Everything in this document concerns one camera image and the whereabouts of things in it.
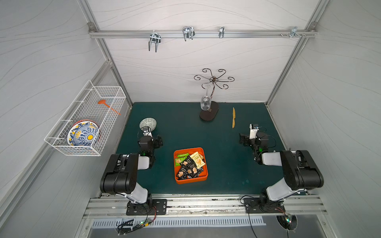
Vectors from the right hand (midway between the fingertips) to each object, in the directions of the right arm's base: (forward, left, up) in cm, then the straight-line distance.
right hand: (249, 132), depth 95 cm
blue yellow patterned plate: (-23, +81, +29) cm, 90 cm away
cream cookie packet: (-19, +33, -2) cm, 38 cm away
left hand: (-6, +63, +1) cm, 63 cm away
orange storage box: (-13, +37, -3) cm, 39 cm away
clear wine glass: (+12, +29, +17) cm, 35 cm away
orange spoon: (-1, +84, +26) cm, 88 cm away
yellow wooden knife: (+17, +7, -6) cm, 19 cm away
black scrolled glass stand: (+20, +24, -7) cm, 32 cm away
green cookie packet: (-18, +43, -3) cm, 47 cm away
